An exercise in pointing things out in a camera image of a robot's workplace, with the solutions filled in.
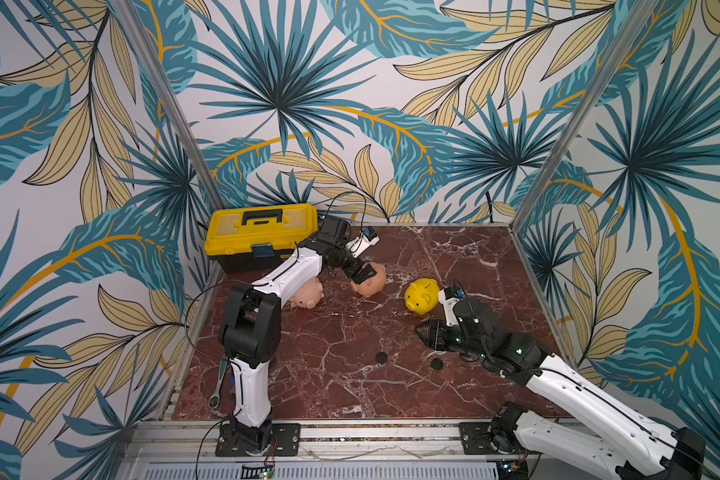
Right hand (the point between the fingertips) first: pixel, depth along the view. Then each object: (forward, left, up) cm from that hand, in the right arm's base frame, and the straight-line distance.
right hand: (420, 329), depth 75 cm
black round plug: (0, +9, -17) cm, 20 cm away
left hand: (+24, +13, -3) cm, 27 cm away
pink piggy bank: (+17, +31, -10) cm, 36 cm away
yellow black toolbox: (+31, +46, +1) cm, 55 cm away
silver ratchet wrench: (-11, +53, -15) cm, 57 cm away
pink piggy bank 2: (+19, +10, -8) cm, 23 cm away
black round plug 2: (-3, -7, -17) cm, 18 cm away
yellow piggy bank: (+14, -4, -7) cm, 17 cm away
